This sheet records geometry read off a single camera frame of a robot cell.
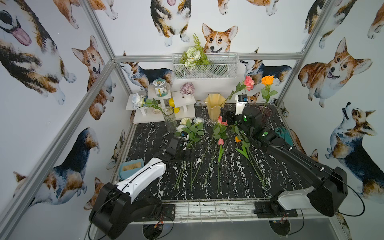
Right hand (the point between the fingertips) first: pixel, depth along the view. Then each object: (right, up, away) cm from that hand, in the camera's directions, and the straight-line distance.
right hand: (233, 103), depth 74 cm
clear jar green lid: (-41, +11, +17) cm, 46 cm away
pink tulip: (-4, -30, +19) cm, 35 cm away
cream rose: (-24, -15, +29) cm, 41 cm away
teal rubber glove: (+40, -17, +29) cm, 52 cm away
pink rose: (+10, +11, +7) cm, 17 cm away
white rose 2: (-31, -15, +28) cm, 44 cm away
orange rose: (+22, +14, +11) cm, 28 cm away
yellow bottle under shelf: (-37, +3, +31) cm, 48 cm away
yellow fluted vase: (-7, +3, +27) cm, 28 cm away
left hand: (-24, -24, +12) cm, 36 cm away
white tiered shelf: (-57, -6, +41) cm, 70 cm away
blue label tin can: (-46, +3, +5) cm, 46 cm away
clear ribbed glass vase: (-36, -8, +20) cm, 42 cm away
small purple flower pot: (-25, +11, +23) cm, 35 cm away
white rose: (-48, +1, +1) cm, 48 cm away
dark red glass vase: (+25, -4, +21) cm, 33 cm away
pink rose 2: (-4, -17, +26) cm, 31 cm away
